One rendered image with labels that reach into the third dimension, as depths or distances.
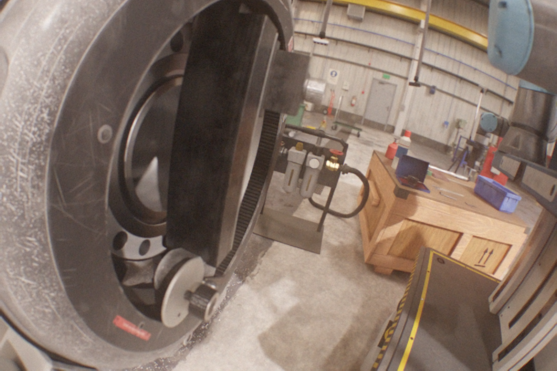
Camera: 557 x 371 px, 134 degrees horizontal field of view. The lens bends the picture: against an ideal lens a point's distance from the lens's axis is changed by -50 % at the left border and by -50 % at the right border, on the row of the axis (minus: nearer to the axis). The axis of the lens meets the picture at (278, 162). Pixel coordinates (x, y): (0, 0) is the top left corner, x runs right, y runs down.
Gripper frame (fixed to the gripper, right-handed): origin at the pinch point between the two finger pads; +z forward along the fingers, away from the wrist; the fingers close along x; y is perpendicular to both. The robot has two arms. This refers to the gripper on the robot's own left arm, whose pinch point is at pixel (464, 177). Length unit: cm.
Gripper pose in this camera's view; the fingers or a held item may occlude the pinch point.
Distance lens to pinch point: 143.7
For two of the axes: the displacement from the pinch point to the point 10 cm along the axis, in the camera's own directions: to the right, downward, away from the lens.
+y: 9.6, 2.6, -1.2
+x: 1.9, -2.7, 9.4
